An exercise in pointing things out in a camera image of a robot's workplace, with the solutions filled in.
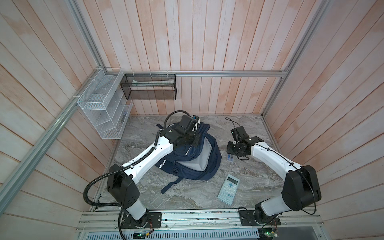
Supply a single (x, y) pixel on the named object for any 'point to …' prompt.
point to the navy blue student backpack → (200, 162)
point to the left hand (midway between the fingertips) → (198, 141)
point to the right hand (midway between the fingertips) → (229, 149)
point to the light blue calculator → (228, 190)
